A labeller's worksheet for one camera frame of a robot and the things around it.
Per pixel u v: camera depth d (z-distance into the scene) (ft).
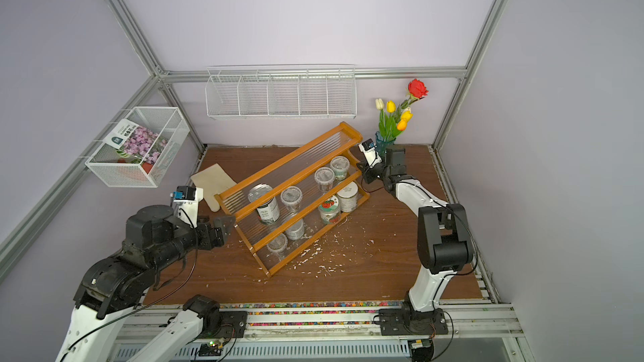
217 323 2.32
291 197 2.58
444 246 1.60
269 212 2.39
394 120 3.15
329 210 2.89
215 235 1.83
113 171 2.47
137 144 2.42
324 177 2.74
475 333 2.38
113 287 1.25
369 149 2.65
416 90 2.92
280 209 2.58
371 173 2.79
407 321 2.19
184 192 1.73
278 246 2.70
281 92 3.28
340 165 2.85
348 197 2.99
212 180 3.59
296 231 2.85
